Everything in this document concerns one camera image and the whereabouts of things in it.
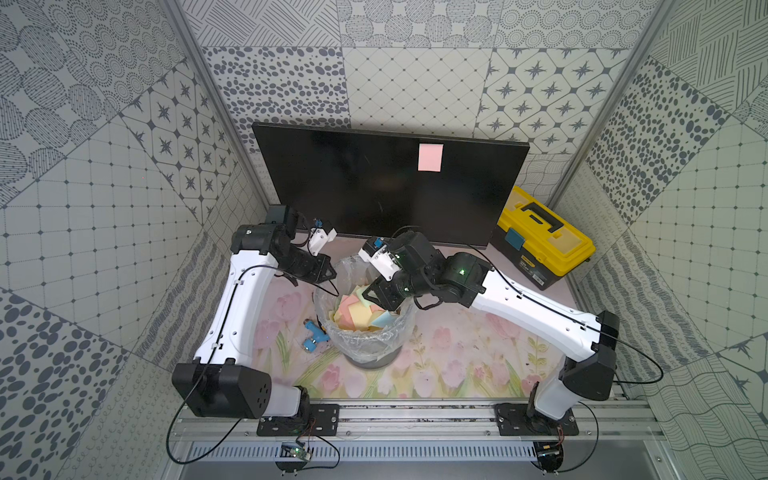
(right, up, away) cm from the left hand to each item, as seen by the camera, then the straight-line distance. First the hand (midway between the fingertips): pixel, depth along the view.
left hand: (326, 269), depth 74 cm
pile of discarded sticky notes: (+8, -11, -1) cm, 13 cm away
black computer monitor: (+8, +27, +33) cm, 43 cm away
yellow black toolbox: (+62, +7, +16) cm, 64 cm away
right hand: (+12, -5, -6) cm, 15 cm away
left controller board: (-7, -45, -4) cm, 45 cm away
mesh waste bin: (+13, -27, +6) cm, 31 cm away
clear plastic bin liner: (+10, -14, -13) cm, 22 cm away
